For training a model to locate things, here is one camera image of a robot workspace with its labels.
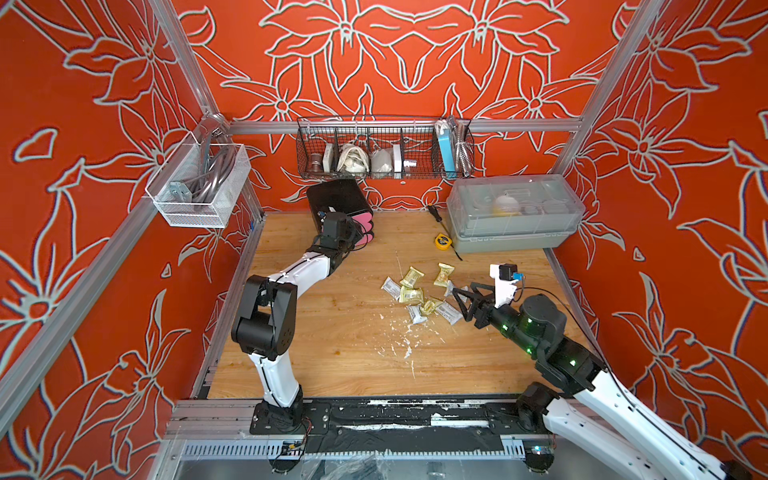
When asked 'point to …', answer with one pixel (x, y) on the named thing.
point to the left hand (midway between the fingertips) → (358, 223)
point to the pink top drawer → (364, 219)
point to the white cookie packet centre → (416, 315)
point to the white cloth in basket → (352, 159)
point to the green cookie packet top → (443, 276)
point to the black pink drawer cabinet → (343, 197)
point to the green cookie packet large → (414, 296)
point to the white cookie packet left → (391, 287)
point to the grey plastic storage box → (490, 213)
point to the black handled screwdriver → (437, 216)
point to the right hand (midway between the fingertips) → (457, 288)
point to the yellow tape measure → (442, 242)
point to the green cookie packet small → (428, 307)
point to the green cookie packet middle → (411, 277)
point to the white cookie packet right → (450, 287)
